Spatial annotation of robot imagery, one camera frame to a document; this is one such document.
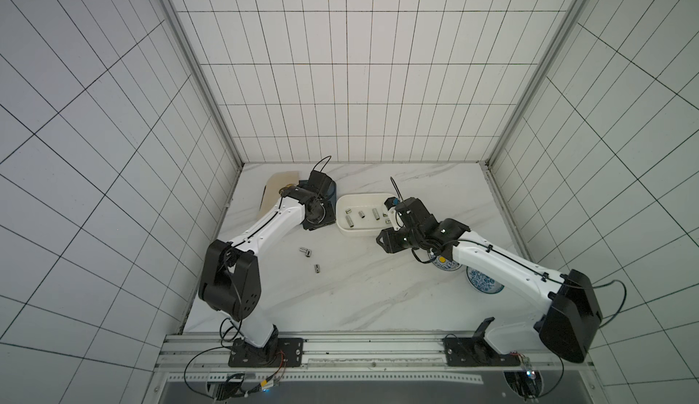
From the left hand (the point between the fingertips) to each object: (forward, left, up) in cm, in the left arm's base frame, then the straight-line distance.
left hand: (324, 225), depth 87 cm
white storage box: (+16, -9, -9) cm, 20 cm away
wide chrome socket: (-4, +6, -11) cm, 13 cm away
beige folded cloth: (+27, +24, -11) cm, 37 cm away
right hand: (-7, -15, +3) cm, 17 cm away
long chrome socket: (+8, -8, -11) cm, 16 cm away
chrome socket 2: (-10, +3, -11) cm, 15 cm away
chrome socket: (+11, -13, -10) cm, 19 cm away
